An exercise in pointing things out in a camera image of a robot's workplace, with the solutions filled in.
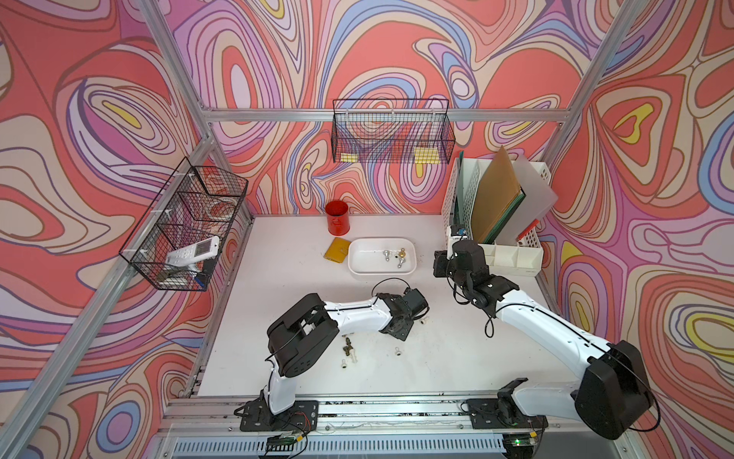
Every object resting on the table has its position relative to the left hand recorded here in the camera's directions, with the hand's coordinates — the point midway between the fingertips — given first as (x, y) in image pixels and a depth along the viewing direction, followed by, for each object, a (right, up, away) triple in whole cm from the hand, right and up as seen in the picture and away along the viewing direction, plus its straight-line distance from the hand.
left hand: (401, 329), depth 89 cm
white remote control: (-50, +26, -21) cm, 60 cm away
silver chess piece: (+2, +21, +15) cm, 26 cm away
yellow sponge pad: (-22, +25, +19) cm, 38 cm away
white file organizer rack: (+45, +22, +12) cm, 51 cm away
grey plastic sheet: (+41, +41, -5) cm, 58 cm away
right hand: (+11, +22, -5) cm, 25 cm away
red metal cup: (-22, +37, +19) cm, 48 cm away
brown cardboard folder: (+36, +46, +12) cm, 60 cm away
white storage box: (-5, +22, +17) cm, 28 cm away
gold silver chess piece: (+2, +24, +17) cm, 29 cm away
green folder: (+34, +35, +2) cm, 49 cm away
